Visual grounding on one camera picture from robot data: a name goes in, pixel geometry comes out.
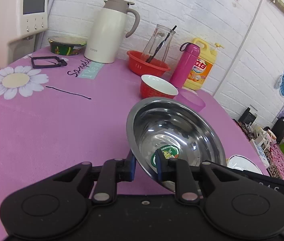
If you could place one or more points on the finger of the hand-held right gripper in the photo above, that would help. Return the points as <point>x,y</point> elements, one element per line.
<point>242,172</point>

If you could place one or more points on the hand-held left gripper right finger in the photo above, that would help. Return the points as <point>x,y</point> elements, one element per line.
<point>159,165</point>

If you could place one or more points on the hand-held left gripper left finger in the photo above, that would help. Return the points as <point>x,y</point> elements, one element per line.
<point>131,167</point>

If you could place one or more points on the white plate with gold rim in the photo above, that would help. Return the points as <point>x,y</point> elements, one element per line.
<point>242,162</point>

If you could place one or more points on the stainless steel bowl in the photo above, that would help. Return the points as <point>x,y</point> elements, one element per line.
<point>172,128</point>

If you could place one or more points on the patterned cloth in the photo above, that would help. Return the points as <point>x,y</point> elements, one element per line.
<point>279,165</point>

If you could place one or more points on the black box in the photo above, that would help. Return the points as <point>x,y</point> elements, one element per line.
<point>248,116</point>

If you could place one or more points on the black speaker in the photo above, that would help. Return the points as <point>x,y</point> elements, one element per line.
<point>281,130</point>

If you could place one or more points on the purple plastic bowl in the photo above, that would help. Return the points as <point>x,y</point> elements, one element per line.
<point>192,100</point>

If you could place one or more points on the red ceramic bowl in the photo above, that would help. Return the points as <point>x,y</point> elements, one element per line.
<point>157,85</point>

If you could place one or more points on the pink daisy tablecloth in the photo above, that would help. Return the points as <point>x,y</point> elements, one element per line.
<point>56,120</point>

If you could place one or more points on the red plastic basket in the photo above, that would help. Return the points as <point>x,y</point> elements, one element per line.
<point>142,65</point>

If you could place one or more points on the pink water bottle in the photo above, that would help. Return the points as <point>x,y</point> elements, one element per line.
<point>184,65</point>

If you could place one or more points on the yellow detergent bottle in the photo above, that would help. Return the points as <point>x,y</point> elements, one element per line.
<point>203,67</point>

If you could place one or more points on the black straw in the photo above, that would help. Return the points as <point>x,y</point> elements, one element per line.
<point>160,45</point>

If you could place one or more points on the clear glass jar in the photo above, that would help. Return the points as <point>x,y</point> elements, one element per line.
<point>158,42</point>

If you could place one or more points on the green instant noodle bowl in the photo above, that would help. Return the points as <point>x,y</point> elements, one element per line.
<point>65,47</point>

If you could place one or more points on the cream thermos jug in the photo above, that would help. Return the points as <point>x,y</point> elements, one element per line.
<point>109,30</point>

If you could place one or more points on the white water dispenser with screen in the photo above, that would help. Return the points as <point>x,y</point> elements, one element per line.
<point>9,17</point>

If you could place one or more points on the black rectangular frame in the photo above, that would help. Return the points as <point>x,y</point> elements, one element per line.
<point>35,62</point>

